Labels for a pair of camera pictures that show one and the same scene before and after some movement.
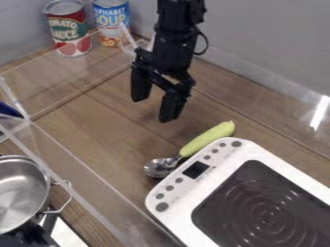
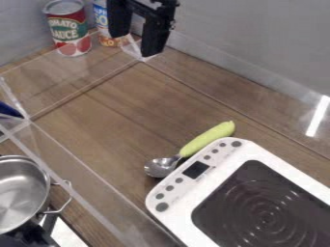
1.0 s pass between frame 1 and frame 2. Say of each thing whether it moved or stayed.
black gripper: moved
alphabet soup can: stayed
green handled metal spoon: stayed
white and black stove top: stayed
